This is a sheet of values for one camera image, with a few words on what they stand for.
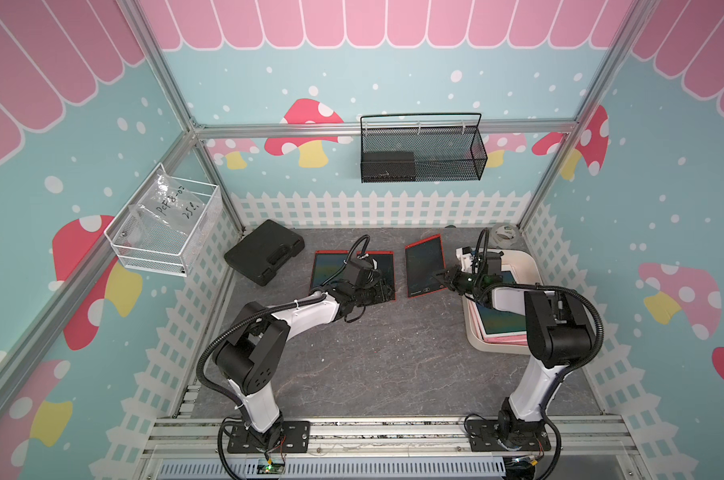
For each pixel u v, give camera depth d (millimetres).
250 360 470
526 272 1044
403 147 990
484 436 740
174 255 629
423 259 1057
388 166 826
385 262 1106
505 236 1158
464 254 918
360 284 742
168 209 716
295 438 746
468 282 852
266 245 1078
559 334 510
